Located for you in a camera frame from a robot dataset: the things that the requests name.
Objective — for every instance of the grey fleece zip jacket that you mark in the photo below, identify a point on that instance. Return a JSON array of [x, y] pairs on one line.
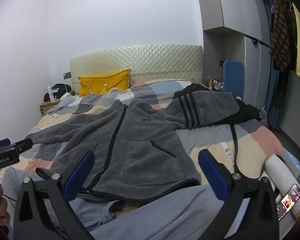
[[140, 155]]

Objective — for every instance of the light blue ribbed mat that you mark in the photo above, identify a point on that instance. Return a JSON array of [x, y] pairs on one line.
[[296, 162]]

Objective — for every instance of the wooden nightstand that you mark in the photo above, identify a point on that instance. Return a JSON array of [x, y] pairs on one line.
[[46, 107]]

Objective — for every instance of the brown houndstooth coat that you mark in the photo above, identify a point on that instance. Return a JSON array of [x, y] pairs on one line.
[[280, 40]]

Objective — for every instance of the pastel checkered blanket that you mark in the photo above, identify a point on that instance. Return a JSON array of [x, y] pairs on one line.
[[252, 142]]

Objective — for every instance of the person's light blue jeans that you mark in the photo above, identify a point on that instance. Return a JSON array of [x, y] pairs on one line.
[[165, 217]]

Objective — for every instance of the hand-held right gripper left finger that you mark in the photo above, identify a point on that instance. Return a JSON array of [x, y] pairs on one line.
[[79, 173]]

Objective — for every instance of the yellow crown pillow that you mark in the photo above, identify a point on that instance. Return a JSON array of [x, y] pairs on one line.
[[102, 83]]

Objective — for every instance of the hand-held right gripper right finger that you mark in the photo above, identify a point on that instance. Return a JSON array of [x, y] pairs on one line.
[[211, 173]]

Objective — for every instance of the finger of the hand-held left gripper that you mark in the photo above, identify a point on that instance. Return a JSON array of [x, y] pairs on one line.
[[23, 145]]

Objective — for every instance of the smartphone with lit screen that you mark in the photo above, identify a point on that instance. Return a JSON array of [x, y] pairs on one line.
[[288, 201]]

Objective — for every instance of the blue padded board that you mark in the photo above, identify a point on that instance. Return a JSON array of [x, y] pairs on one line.
[[233, 77]]

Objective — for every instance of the black clothes rail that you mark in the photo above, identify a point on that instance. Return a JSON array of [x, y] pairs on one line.
[[257, 41]]

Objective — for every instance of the group of small bottles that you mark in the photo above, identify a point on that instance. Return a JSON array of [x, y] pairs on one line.
[[215, 83]]

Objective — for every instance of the grey built-in wardrobe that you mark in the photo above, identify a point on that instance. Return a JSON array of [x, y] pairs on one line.
[[230, 7]]

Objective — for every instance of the grey wall switch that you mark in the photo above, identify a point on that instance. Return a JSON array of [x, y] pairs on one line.
[[66, 75]]

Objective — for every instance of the white spray bottle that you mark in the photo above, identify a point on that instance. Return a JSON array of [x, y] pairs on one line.
[[50, 93]]

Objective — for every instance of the dark plaid scarf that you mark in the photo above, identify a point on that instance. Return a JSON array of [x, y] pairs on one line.
[[281, 90]]

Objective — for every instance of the cream quilted headboard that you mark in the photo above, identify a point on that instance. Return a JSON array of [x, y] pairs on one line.
[[152, 60]]

